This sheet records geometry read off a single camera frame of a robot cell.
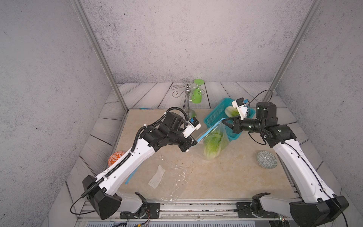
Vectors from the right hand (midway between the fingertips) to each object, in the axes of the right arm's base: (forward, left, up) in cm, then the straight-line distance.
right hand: (224, 120), depth 67 cm
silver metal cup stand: (+33, +16, -8) cm, 38 cm away
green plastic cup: (+43, +11, -18) cm, 47 cm away
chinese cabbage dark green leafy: (-5, +5, -13) cm, 15 cm away
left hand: (-8, +13, -7) cm, 17 cm away
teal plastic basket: (+34, -6, -32) cm, 47 cm away
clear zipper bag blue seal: (-19, +25, -33) cm, 46 cm away
